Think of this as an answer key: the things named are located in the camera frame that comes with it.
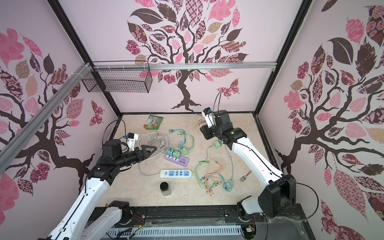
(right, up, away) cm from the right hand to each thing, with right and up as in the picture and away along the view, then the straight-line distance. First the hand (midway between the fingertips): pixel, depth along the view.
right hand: (205, 125), depth 79 cm
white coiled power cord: (-32, -11, +24) cm, 41 cm away
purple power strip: (-14, -22, +11) cm, 28 cm away
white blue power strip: (-17, -29, +6) cm, 34 cm away
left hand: (-26, -14, -6) cm, 30 cm away
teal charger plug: (-21, -16, +11) cm, 29 cm away
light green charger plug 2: (+10, -13, +21) cm, 26 cm away
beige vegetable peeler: (-3, +6, +39) cm, 39 cm away
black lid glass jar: (-21, -32, -5) cm, 39 cm away
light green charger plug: (-17, -18, +10) cm, 27 cm away
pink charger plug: (-1, +1, -2) cm, 2 cm away
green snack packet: (-38, +2, +35) cm, 52 cm away
